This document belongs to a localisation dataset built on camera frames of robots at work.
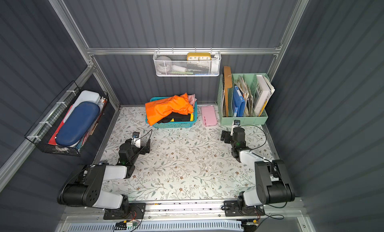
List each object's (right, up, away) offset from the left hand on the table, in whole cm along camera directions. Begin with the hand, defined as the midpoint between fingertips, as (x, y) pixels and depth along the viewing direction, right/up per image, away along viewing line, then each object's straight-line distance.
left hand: (141, 139), depth 91 cm
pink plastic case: (+43, +15, +22) cm, 51 cm away
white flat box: (-25, +24, -13) cm, 37 cm away
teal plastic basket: (+19, +9, +11) cm, 24 cm away
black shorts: (+21, +13, +5) cm, 25 cm away
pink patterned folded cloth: (+31, +26, +14) cm, 43 cm away
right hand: (+58, +5, +2) cm, 58 cm away
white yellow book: (+77, +30, +3) cm, 83 cm away
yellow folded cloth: (+30, +13, +10) cm, 35 cm away
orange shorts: (+22, +22, +5) cm, 32 cm away
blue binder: (+61, +23, +6) cm, 66 cm away
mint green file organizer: (+65, +27, +6) cm, 70 cm away
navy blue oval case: (-20, +12, -22) cm, 32 cm away
